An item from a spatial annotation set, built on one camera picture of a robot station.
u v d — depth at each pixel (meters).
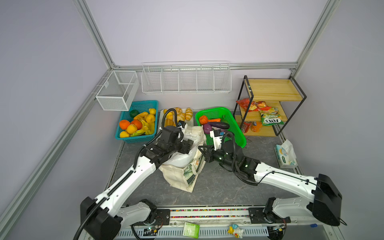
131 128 0.96
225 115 1.12
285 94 0.83
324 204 0.39
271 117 0.91
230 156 0.54
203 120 1.05
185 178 0.69
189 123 1.12
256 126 1.02
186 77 1.00
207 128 1.02
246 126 1.00
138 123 1.03
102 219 0.37
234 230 0.68
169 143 0.56
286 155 0.88
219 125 1.06
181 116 1.12
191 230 0.69
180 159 0.66
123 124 0.99
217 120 1.10
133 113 1.15
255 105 0.87
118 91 1.00
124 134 0.95
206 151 0.70
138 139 0.98
